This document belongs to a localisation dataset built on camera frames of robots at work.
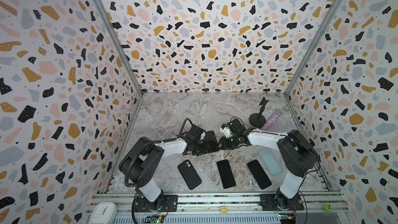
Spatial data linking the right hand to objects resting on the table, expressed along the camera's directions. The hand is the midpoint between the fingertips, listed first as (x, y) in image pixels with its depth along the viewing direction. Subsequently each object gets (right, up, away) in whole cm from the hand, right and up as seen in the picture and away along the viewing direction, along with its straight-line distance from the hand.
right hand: (216, 145), depth 89 cm
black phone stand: (+29, +13, +16) cm, 36 cm away
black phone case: (-15, -15, -5) cm, 21 cm away
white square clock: (-51, -25, -21) cm, 60 cm away
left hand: (-3, -2, -1) cm, 4 cm away
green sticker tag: (+51, -25, -17) cm, 60 cm away
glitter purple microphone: (+38, +13, +14) cm, 43 cm away
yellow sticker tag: (+3, -26, -18) cm, 31 cm away
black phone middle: (+5, -14, -6) cm, 16 cm away
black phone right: (+23, -14, -6) cm, 28 cm away
